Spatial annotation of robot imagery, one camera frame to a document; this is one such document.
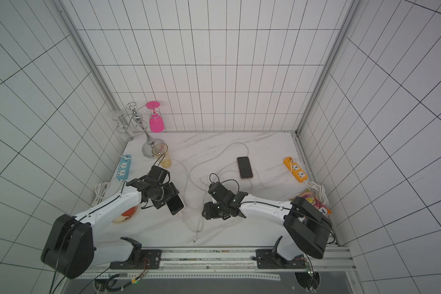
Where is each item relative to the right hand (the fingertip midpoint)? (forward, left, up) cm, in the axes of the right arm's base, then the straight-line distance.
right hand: (201, 217), depth 80 cm
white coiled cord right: (+16, -57, -1) cm, 59 cm away
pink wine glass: (+47, +32, +12) cm, 58 cm away
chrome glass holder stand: (+39, +38, +1) cm, 55 cm away
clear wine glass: (+45, +52, +8) cm, 70 cm away
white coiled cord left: (+11, +55, -2) cm, 56 cm away
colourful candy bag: (+14, -50, -2) cm, 52 cm away
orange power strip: (+29, -47, -2) cm, 56 cm away
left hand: (+7, +15, +1) cm, 17 cm away
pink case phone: (+30, -20, -3) cm, 36 cm away
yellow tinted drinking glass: (+38, +30, 0) cm, 48 cm away
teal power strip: (+25, +48, -1) cm, 54 cm away
